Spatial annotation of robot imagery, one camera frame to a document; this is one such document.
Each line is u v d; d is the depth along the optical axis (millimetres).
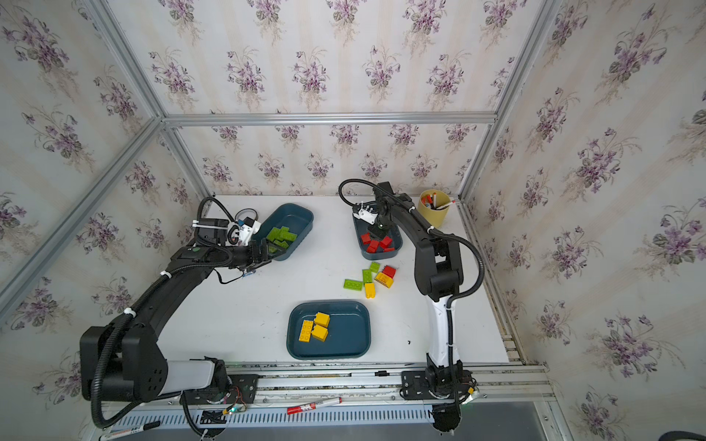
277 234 1067
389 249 1005
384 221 855
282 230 1073
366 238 1037
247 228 759
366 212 889
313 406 701
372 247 1012
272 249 779
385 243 1027
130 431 665
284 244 1011
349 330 824
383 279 930
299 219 1117
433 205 1045
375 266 978
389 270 956
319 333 818
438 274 564
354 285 930
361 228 925
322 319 839
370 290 905
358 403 720
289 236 1047
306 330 825
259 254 716
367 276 954
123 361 400
